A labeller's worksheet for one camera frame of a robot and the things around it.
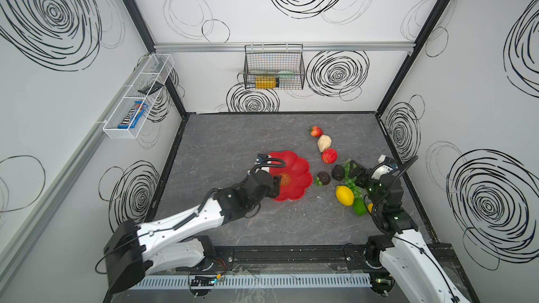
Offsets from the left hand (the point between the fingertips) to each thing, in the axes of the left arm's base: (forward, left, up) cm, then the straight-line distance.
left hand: (280, 177), depth 76 cm
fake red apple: (+18, -23, -12) cm, 31 cm away
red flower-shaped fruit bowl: (+9, -8, -17) cm, 20 cm away
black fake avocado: (+10, -26, -13) cm, 30 cm away
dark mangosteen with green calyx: (+6, -19, -12) cm, 23 cm away
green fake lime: (-5, -32, -13) cm, 35 cm away
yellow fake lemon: (-1, -27, -12) cm, 29 cm away
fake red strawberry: (+34, -19, -14) cm, 41 cm away
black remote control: (+27, +49, +18) cm, 60 cm away
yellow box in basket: (+37, +7, +15) cm, 40 cm away
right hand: (+6, -31, 0) cm, 31 cm away
